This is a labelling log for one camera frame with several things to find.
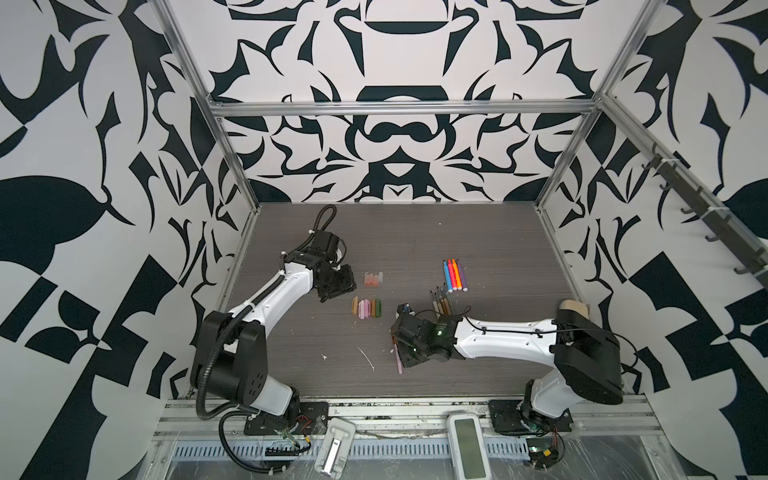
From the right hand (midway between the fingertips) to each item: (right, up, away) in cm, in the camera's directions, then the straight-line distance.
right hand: (402, 354), depth 82 cm
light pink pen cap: (-12, +9, +10) cm, 18 cm away
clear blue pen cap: (-6, +18, +17) cm, 26 cm away
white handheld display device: (+14, -15, -14) cm, 25 cm away
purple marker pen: (+20, +18, +17) cm, 32 cm away
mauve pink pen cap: (-10, +10, +11) cm, 18 cm away
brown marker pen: (+14, +10, +12) cm, 21 cm away
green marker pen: (+15, +11, +12) cm, 23 cm away
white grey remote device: (-16, -16, -13) cm, 26 cm away
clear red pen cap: (-8, +17, +17) cm, 26 cm away
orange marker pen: (+19, +19, +18) cm, 32 cm away
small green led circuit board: (+33, -19, -10) cm, 39 cm away
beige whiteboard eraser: (+52, +11, +8) cm, 54 cm away
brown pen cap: (-8, +10, +11) cm, 17 cm away
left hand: (-14, +19, +5) cm, 24 cm away
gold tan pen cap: (-14, +12, +12) cm, 22 cm away
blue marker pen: (+16, +18, +17) cm, 30 cm away
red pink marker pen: (+17, +19, +18) cm, 31 cm away
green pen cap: (-7, +10, +11) cm, 16 cm away
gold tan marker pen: (+10, +12, +12) cm, 20 cm away
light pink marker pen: (+11, +10, +12) cm, 19 cm away
